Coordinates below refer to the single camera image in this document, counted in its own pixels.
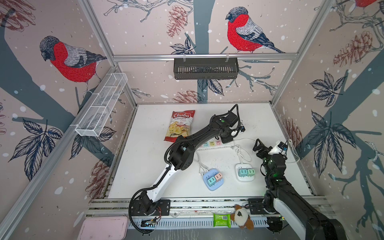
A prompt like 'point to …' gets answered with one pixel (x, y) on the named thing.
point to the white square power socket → (244, 166)
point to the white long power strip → (217, 144)
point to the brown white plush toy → (242, 218)
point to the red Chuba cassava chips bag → (180, 124)
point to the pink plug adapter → (218, 177)
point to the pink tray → (104, 228)
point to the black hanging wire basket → (206, 68)
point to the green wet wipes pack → (222, 220)
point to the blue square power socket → (209, 173)
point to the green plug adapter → (251, 172)
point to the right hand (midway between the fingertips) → (262, 144)
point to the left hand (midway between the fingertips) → (228, 137)
